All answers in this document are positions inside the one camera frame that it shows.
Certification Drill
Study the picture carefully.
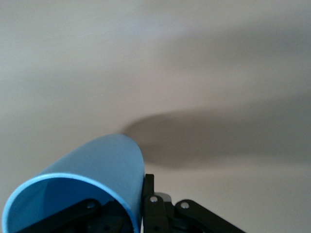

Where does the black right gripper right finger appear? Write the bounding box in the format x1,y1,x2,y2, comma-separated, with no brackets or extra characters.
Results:
141,173,244,233

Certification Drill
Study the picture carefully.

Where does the blue plastic cup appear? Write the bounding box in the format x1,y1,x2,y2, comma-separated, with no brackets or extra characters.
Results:
1,133,146,233

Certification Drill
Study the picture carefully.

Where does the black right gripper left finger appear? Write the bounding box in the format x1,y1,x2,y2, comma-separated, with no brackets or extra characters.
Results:
19,198,133,233

